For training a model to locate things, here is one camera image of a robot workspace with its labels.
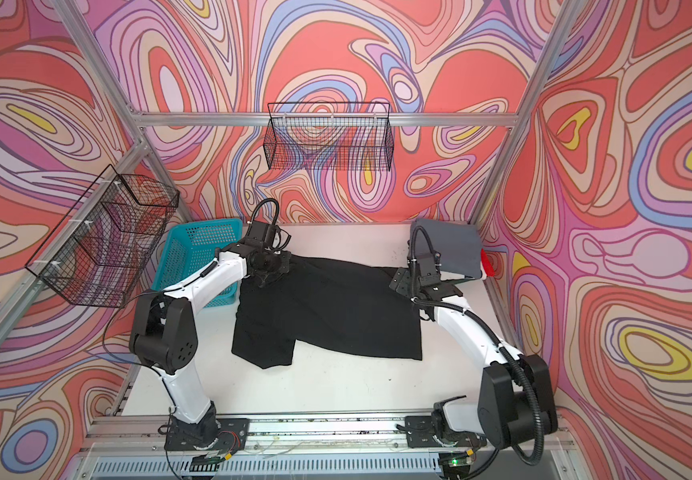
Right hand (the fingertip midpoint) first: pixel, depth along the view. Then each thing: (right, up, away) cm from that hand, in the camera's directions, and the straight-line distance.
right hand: (410, 289), depth 88 cm
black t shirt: (-19, -6, +3) cm, 20 cm away
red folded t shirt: (+31, +7, +16) cm, 36 cm away
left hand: (-36, +8, +6) cm, 38 cm away
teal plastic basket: (-81, +13, +25) cm, 85 cm away
